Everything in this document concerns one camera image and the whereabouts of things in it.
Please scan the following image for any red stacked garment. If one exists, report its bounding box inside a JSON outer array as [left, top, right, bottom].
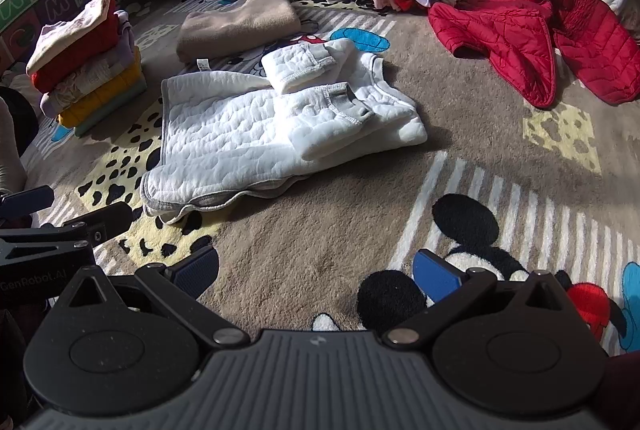
[[30, 0, 119, 94]]

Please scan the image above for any beige folded fleece garment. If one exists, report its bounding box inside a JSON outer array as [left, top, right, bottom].
[[176, 0, 302, 64]]

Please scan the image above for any red quilted jacket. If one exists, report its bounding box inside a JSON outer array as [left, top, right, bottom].
[[427, 0, 639, 109]]

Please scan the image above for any foot in grey sock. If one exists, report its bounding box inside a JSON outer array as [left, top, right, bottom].
[[0, 99, 27, 196]]

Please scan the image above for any yellow stacked garment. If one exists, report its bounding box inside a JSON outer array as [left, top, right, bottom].
[[58, 46, 144, 129]]

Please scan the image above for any white quilted jacket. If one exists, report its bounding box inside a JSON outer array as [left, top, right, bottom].
[[140, 38, 427, 224]]

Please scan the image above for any lilac floral stacked garment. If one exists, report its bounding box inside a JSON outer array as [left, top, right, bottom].
[[40, 10, 136, 119]]

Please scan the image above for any teal stacked garment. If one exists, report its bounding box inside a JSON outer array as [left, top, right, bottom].
[[74, 75, 148, 137]]

